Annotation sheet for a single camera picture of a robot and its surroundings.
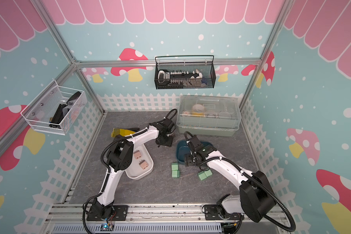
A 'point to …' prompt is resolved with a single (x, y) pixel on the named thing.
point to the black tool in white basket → (58, 116)
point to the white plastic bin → (136, 172)
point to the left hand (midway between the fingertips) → (166, 145)
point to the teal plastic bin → (183, 148)
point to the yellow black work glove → (122, 132)
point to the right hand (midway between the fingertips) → (191, 159)
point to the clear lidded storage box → (208, 115)
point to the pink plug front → (143, 164)
